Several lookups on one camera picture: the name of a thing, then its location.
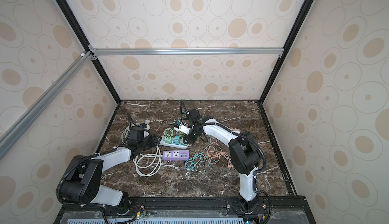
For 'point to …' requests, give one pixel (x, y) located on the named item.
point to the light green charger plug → (168, 140)
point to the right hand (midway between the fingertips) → (186, 138)
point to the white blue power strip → (162, 143)
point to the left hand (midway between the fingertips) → (162, 135)
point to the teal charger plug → (177, 140)
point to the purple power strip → (176, 154)
